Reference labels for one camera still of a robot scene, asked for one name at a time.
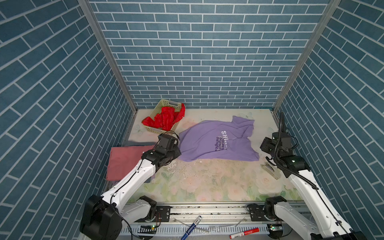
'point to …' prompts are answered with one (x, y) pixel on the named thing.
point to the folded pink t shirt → (121, 159)
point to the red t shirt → (166, 118)
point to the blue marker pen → (197, 220)
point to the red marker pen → (257, 230)
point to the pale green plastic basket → (164, 103)
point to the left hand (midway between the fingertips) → (179, 150)
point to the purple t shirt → (223, 139)
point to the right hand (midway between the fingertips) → (267, 139)
